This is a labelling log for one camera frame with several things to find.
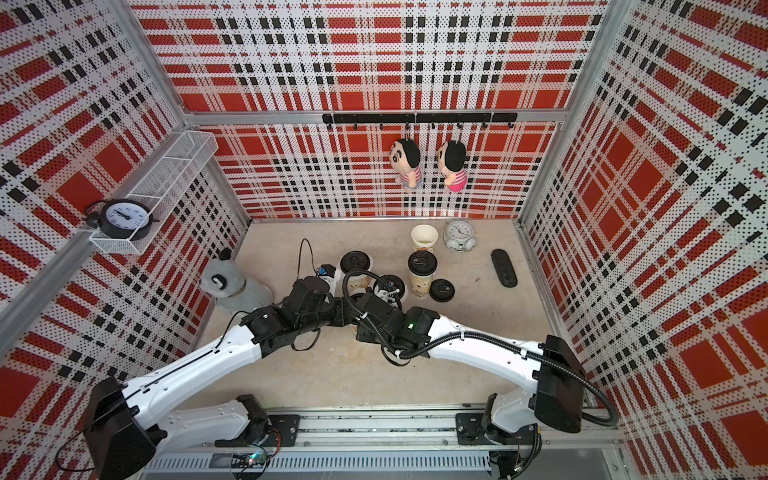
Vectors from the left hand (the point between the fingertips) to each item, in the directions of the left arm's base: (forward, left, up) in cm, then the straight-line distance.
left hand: (356, 307), depth 79 cm
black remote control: (+23, -48, -14) cm, 55 cm away
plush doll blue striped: (+42, -13, +19) cm, 48 cm away
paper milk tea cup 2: (+11, -18, -6) cm, 22 cm away
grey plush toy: (+6, +36, +4) cm, 37 cm away
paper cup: (+26, -19, -1) cm, 33 cm away
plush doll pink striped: (+46, -28, +15) cm, 56 cm away
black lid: (+13, -18, +2) cm, 22 cm away
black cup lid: (+14, +2, +2) cm, 14 cm away
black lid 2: (+14, -26, -15) cm, 33 cm away
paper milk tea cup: (+10, +1, -4) cm, 11 cm away
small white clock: (+36, -34, -13) cm, 51 cm away
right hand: (-6, -3, +1) cm, 7 cm away
